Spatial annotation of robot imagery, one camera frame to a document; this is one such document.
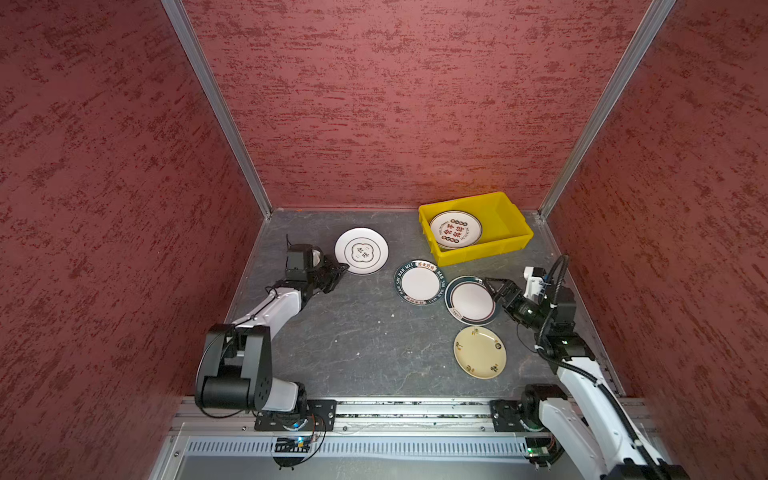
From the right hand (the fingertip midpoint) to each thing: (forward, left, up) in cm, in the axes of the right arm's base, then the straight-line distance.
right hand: (485, 292), depth 80 cm
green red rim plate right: (+6, 0, -16) cm, 17 cm away
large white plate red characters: (+33, +1, -11) cm, 35 cm away
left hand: (+11, +38, -4) cm, 40 cm away
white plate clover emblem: (+19, +35, -4) cm, 40 cm away
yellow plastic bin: (+35, -19, -13) cm, 42 cm away
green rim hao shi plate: (+13, +16, -16) cm, 26 cm away
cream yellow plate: (-11, 0, -17) cm, 20 cm away
